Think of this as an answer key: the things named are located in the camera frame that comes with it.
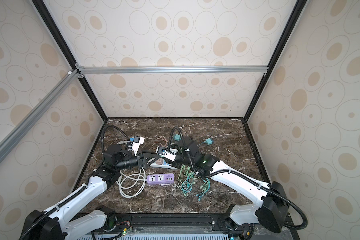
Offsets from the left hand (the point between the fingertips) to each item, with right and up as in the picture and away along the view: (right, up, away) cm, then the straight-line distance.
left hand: (159, 157), depth 69 cm
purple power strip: (-1, -15, +16) cm, 22 cm away
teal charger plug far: (+7, +8, +37) cm, 38 cm away
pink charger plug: (0, -2, 0) cm, 2 cm away
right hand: (+3, +3, +4) cm, 6 cm away
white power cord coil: (-19, -19, +16) cm, 31 cm away
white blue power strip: (0, -8, +23) cm, 24 cm away
